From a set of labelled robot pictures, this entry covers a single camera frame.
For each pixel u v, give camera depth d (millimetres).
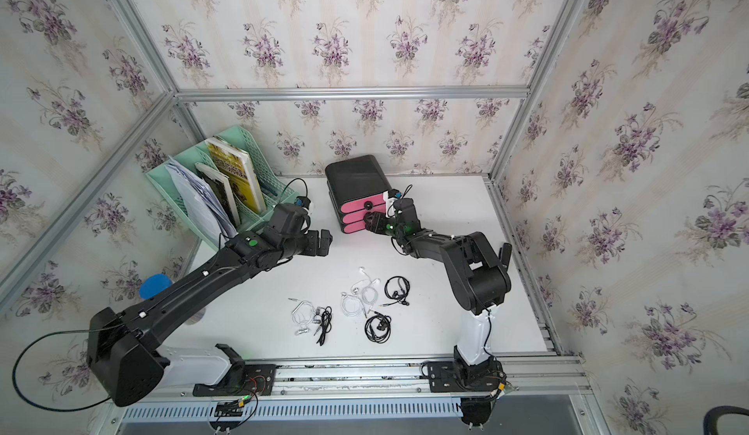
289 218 583
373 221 878
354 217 951
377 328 818
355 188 949
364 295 881
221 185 907
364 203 921
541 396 746
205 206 793
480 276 514
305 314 842
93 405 415
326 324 819
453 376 730
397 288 894
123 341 385
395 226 828
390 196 884
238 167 916
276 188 1123
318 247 705
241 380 710
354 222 981
